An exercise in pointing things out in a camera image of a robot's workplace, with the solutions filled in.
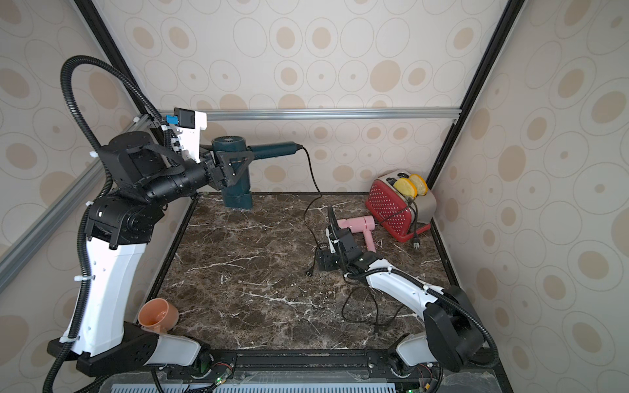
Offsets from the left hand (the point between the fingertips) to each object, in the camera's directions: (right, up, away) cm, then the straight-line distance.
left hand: (249, 151), depth 50 cm
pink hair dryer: (+31, -17, +54) cm, 64 cm away
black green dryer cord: (+11, -34, +43) cm, 56 cm away
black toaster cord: (+54, -25, +50) cm, 77 cm away
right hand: (+16, -28, +36) cm, 48 cm away
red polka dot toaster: (+46, -14, +45) cm, 66 cm away
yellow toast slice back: (+53, -1, +45) cm, 70 cm away
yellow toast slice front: (+48, -2, +45) cm, 66 cm away
